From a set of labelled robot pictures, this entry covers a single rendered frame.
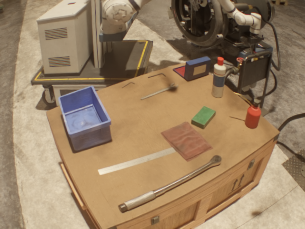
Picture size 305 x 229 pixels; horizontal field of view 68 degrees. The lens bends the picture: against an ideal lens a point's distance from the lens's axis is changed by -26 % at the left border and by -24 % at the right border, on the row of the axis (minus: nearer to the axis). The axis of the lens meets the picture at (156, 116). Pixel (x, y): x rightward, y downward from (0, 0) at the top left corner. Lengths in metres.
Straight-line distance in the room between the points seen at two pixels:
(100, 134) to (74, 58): 0.91
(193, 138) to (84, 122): 0.51
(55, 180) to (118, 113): 0.67
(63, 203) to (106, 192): 0.63
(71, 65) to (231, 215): 1.49
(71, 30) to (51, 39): 0.19
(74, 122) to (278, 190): 1.30
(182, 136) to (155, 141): 0.11
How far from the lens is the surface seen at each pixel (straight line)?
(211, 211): 1.46
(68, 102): 1.42
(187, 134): 1.27
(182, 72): 1.70
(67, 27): 1.92
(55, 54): 2.06
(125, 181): 1.12
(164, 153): 1.21
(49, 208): 1.68
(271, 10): 3.15
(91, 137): 1.21
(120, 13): 1.55
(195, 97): 1.52
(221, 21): 2.29
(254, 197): 1.70
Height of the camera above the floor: 1.35
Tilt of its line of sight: 40 degrees down
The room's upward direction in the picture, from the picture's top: straight up
